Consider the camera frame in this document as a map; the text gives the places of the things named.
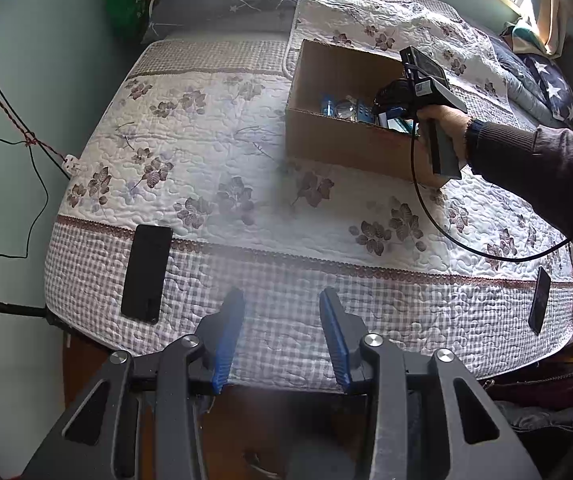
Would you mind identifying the folded floral quilt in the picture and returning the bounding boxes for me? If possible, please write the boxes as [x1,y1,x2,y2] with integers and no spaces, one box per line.
[284,0,519,127]

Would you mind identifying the red twisted cord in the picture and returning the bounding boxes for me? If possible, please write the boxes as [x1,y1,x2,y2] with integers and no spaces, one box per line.
[0,49,71,168]

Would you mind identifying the clear glass bottle black cap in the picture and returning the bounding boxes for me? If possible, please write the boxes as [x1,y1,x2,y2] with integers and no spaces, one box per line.
[335,99,357,122]

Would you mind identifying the black cable on wall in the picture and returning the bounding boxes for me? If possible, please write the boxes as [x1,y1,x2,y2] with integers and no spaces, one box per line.
[0,44,73,302]

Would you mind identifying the black smartphone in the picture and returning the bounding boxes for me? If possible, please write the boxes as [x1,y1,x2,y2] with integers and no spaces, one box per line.
[120,224,172,324]

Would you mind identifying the green bag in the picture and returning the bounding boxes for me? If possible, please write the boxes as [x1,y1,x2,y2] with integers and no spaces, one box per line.
[104,0,148,41]

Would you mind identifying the brown cardboard box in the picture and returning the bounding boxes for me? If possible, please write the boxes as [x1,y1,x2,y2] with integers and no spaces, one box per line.
[285,40,448,188]

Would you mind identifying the grey folded duvet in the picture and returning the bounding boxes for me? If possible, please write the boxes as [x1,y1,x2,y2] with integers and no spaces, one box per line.
[489,36,563,128]

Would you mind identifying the navy star pillow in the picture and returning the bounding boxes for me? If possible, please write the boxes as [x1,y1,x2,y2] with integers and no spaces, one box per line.
[519,54,573,130]

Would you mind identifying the floral quilted bedspread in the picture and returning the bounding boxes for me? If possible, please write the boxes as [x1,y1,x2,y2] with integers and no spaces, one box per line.
[44,39,573,391]

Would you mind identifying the black remote control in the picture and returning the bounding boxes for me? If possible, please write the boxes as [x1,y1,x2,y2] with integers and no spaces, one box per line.
[528,266,551,336]

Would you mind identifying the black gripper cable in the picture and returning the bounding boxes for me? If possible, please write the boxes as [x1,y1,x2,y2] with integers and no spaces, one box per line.
[410,131,573,265]

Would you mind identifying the right beige curtain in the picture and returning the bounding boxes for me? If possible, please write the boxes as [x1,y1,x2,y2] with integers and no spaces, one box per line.
[500,0,568,60]

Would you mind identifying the black tripod rod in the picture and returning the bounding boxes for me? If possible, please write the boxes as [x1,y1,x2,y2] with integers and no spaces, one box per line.
[0,300,74,334]

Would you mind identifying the blue calculator remote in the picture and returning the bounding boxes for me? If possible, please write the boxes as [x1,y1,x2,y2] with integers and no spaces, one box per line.
[357,101,377,125]

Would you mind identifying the person's right forearm dark sleeve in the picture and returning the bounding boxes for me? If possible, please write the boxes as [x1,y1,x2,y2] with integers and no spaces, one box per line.
[465,120,573,243]

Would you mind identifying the person's right hand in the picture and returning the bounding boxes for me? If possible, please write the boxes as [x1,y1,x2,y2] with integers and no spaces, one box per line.
[417,105,473,167]

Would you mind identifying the blue orange tissue pack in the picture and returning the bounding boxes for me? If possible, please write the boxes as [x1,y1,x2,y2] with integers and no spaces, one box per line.
[387,117,414,136]

